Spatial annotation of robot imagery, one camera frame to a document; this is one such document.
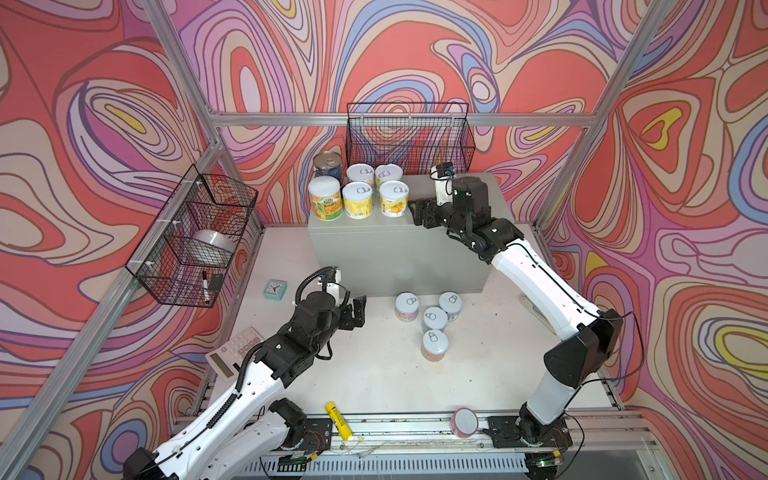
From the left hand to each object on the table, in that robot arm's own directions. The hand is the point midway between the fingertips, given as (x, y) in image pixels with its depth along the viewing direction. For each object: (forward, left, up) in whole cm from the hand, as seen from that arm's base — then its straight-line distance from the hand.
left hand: (355, 295), depth 75 cm
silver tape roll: (+7, +33, +11) cm, 36 cm away
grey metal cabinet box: (+23, -8, -13) cm, 27 cm away
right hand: (+19, -18, +13) cm, 29 cm away
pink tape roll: (-26, -27, -18) cm, 41 cm away
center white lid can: (+2, -23, -16) cm, 28 cm away
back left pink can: (+6, -14, -16) cm, 22 cm away
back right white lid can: (+6, -28, -15) cm, 33 cm away
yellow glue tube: (-25, +4, -20) cm, 32 cm away
